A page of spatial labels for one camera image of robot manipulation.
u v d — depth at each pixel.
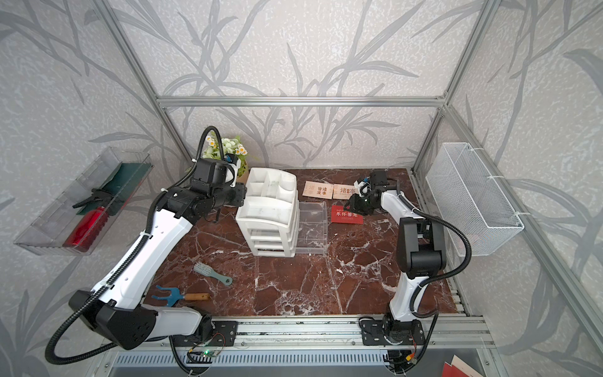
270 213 0.81
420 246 0.50
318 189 1.12
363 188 0.87
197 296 0.81
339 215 1.04
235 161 0.66
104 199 0.65
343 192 1.12
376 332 0.74
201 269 0.87
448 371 0.68
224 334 0.72
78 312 0.36
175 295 0.82
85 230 0.59
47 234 0.58
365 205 0.83
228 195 0.63
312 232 0.99
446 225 0.47
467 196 0.64
